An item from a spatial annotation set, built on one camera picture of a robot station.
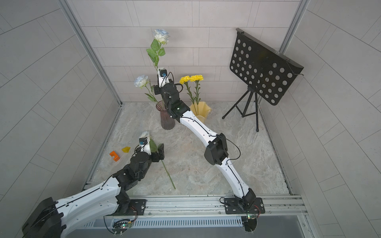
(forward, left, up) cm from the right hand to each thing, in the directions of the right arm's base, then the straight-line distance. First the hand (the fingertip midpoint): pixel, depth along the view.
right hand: (158, 74), depth 77 cm
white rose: (-33, +3, -20) cm, 38 cm away
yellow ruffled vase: (-7, -21, -22) cm, 31 cm away
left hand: (-25, +2, -28) cm, 38 cm away
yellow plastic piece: (-23, +25, -37) cm, 50 cm away
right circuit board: (-63, -40, -41) cm, 85 cm away
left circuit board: (-60, +19, -38) cm, 74 cm away
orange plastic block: (-28, +29, -36) cm, 54 cm away
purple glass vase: (-8, 0, -32) cm, 33 cm away
